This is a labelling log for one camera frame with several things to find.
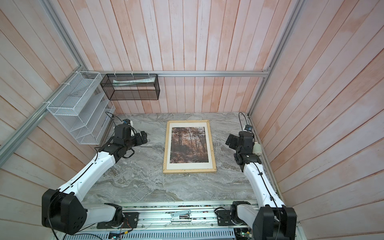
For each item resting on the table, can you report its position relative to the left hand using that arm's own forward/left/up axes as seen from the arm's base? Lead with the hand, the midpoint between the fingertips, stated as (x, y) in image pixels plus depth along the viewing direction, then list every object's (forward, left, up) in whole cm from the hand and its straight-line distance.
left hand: (140, 138), depth 84 cm
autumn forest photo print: (+6, -28, -17) cm, 33 cm away
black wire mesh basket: (+41, +14, +6) cm, 44 cm away
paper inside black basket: (+29, +14, +17) cm, 37 cm away
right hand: (0, -56, +1) cm, 56 cm away
